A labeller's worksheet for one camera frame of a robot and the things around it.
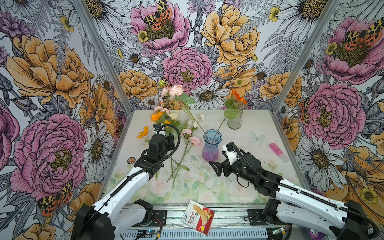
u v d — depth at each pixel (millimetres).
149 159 600
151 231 711
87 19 745
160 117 1118
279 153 965
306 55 889
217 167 651
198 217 715
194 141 992
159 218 742
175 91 673
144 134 997
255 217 744
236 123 1143
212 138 837
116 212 436
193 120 1084
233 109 756
